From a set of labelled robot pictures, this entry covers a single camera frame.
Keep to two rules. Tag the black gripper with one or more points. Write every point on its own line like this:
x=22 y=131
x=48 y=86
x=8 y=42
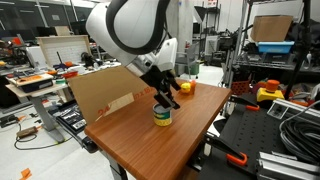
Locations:
x=157 y=78

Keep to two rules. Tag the green yellow white tin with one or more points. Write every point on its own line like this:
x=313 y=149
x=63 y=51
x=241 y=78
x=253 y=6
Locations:
x=162 y=117

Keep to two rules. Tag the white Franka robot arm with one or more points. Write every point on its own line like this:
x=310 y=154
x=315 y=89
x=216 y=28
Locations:
x=100 y=26

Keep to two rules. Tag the orange cup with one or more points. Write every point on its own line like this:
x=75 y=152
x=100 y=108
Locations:
x=192 y=86

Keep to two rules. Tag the orange lattice crate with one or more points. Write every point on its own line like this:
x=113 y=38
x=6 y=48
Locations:
x=240 y=88

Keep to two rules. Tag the brown cardboard sheet with print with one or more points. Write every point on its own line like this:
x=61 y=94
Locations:
x=100 y=91

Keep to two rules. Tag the black perforated base board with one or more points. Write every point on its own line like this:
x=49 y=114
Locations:
x=253 y=133

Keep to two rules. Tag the yellow emergency stop button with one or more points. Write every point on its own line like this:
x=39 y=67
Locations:
x=269 y=94

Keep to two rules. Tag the metal shelf rack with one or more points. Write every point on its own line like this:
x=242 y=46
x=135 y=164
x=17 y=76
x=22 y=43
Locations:
x=266 y=63

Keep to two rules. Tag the blue plastic bin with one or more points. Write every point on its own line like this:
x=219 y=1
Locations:
x=275 y=47

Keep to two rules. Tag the cardboard box on shelf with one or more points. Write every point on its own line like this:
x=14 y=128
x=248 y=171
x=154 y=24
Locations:
x=270 y=28

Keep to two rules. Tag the grey height desk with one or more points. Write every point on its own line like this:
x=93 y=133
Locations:
x=41 y=106

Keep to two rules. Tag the black orange case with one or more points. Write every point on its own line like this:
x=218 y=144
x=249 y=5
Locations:
x=33 y=83

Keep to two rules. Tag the white pegboard with wood frame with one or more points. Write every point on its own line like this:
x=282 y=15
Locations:
x=63 y=50

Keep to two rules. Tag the aluminium extrusion rail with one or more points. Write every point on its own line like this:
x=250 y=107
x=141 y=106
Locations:
x=300 y=108
x=286 y=166

